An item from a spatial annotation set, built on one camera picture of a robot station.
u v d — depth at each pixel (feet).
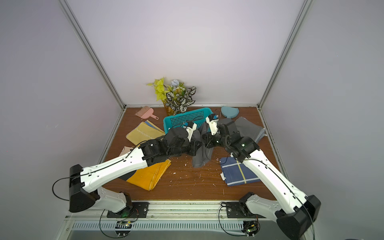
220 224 2.26
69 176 1.35
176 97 3.03
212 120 2.04
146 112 3.82
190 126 2.01
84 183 1.32
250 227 2.28
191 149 1.98
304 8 2.33
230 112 3.84
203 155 2.33
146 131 3.43
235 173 2.79
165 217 2.38
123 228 2.37
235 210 2.36
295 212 1.20
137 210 2.38
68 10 2.35
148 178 2.68
